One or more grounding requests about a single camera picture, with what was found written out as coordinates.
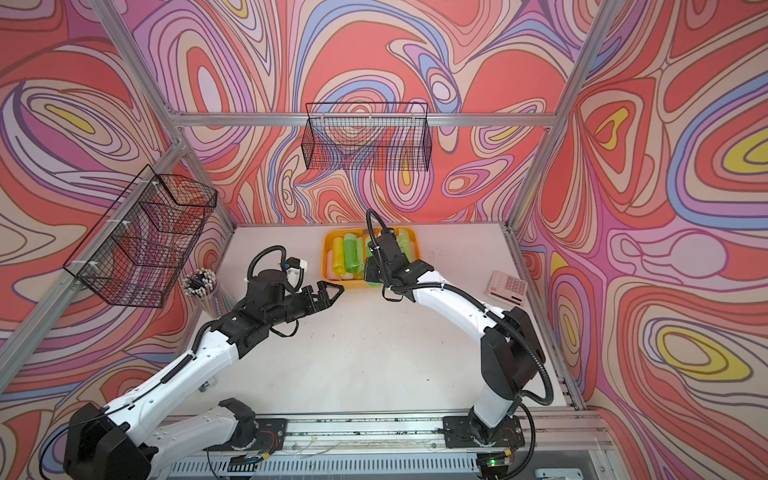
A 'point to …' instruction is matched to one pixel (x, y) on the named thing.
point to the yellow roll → (338, 266)
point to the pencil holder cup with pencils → (201, 285)
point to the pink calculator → (507, 287)
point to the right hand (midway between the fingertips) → (373, 273)
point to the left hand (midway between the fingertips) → (337, 295)
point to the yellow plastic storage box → (355, 281)
